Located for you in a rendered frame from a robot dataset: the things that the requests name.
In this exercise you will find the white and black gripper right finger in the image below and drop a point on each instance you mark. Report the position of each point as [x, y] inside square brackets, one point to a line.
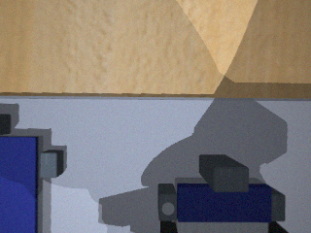
[274, 227]

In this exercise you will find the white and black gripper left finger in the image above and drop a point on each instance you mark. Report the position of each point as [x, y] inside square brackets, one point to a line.
[168, 227]

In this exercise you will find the blue rectangular block with slot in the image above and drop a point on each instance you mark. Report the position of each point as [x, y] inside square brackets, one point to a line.
[202, 210]

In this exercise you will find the blue rectangular plate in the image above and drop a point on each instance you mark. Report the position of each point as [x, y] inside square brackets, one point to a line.
[21, 188]

